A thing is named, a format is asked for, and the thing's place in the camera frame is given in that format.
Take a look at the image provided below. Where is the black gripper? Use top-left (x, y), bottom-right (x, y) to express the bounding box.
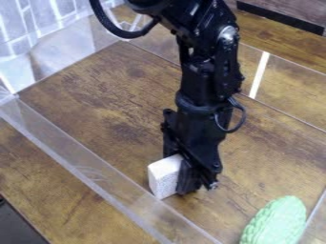
top-left (161, 91), bottom-right (237, 195)

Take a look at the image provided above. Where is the white sponge block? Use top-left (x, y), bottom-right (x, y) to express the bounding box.
top-left (148, 154), bottom-right (182, 199)

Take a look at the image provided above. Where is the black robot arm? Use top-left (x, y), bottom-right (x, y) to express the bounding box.
top-left (126, 0), bottom-right (245, 195)

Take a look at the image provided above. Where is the green knitted object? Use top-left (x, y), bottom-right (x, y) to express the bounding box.
top-left (239, 195), bottom-right (307, 244)

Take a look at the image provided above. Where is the black cable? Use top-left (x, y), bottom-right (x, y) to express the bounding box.
top-left (88, 0), bottom-right (163, 40)

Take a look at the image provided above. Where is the clear acrylic enclosure wall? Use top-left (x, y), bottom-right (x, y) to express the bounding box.
top-left (0, 0), bottom-right (326, 244)

